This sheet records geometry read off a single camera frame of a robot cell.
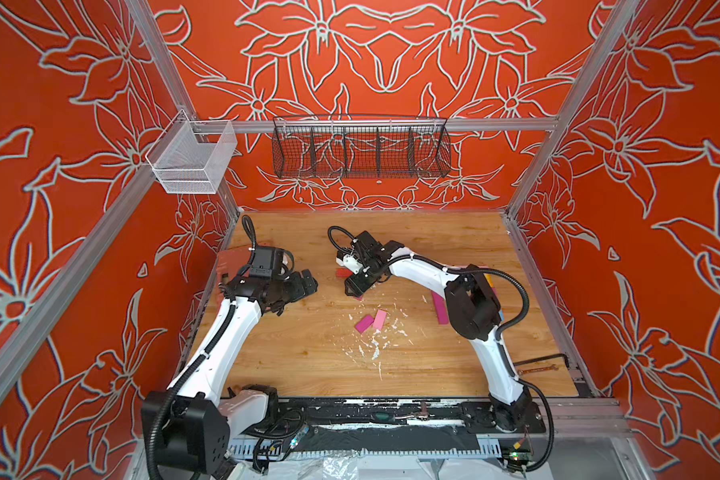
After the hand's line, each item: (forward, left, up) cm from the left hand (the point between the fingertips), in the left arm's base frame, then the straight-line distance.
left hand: (305, 286), depth 81 cm
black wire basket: (+46, -13, +16) cm, 50 cm away
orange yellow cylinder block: (+15, -59, -14) cm, 62 cm away
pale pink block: (-2, -21, -14) cm, 26 cm away
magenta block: (-3, -17, -15) cm, 23 cm away
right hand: (+9, -12, -11) cm, 18 cm away
